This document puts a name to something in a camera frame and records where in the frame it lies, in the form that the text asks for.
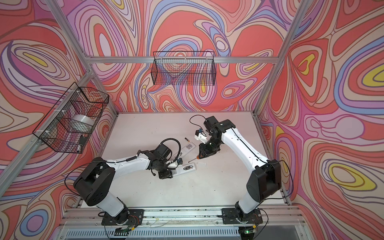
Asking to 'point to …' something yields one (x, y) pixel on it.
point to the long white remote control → (186, 149)
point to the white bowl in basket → (84, 119)
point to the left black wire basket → (70, 124)
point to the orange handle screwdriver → (197, 157)
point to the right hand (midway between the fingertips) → (204, 159)
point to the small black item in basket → (82, 140)
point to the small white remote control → (185, 168)
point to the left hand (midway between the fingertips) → (172, 171)
